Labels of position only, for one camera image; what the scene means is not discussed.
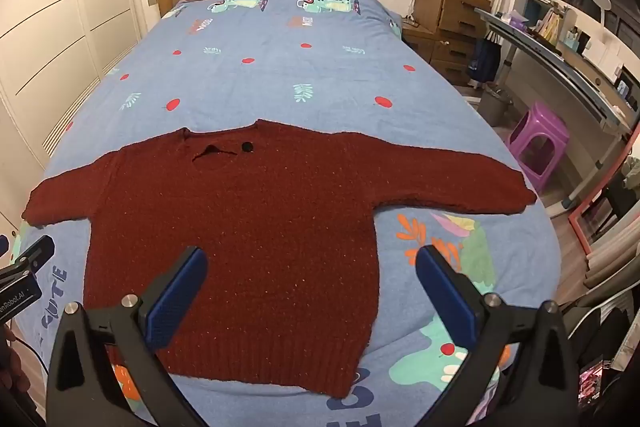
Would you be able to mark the grey desk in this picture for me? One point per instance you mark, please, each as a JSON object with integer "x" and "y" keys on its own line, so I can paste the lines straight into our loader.
{"x": 555, "y": 62}

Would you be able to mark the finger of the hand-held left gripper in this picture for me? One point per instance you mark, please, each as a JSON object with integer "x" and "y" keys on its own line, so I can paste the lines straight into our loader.
{"x": 35, "y": 254}
{"x": 3, "y": 247}

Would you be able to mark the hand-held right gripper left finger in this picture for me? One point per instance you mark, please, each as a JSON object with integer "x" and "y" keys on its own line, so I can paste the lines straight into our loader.
{"x": 177, "y": 299}

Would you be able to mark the dark red knit sweater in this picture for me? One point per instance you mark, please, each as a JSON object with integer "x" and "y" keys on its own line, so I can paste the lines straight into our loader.
{"x": 240, "y": 217}

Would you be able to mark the red framed board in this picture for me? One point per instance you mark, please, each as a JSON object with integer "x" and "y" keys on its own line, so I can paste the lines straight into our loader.
{"x": 580, "y": 217}

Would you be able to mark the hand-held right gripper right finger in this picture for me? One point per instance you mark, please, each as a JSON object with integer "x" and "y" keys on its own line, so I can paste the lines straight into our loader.
{"x": 445, "y": 302}

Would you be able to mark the white wardrobe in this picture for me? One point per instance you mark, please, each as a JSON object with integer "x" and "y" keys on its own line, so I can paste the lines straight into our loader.
{"x": 60, "y": 32}

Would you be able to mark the person's left hand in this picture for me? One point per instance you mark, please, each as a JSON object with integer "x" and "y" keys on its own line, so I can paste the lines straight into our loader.
{"x": 10, "y": 362}

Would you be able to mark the grey trash bin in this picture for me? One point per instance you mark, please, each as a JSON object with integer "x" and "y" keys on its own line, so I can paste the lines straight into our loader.
{"x": 495, "y": 107}

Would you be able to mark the wooden dresser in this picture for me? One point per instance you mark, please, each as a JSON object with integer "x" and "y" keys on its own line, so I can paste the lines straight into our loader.
{"x": 455, "y": 14}

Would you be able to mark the wooden nightstand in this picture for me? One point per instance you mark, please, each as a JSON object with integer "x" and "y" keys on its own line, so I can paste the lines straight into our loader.
{"x": 417, "y": 39}

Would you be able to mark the white desk lamp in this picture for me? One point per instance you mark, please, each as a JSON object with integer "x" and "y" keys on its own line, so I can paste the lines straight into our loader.
{"x": 602, "y": 4}

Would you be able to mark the purple plastic stool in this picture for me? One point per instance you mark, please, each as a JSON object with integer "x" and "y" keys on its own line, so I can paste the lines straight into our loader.
{"x": 542, "y": 122}

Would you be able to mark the dark blue bag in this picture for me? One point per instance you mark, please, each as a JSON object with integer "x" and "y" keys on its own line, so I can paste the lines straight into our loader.
{"x": 484, "y": 59}

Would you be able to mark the blue printed bed sheet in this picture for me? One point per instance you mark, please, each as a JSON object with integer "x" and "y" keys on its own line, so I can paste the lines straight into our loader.
{"x": 300, "y": 57}

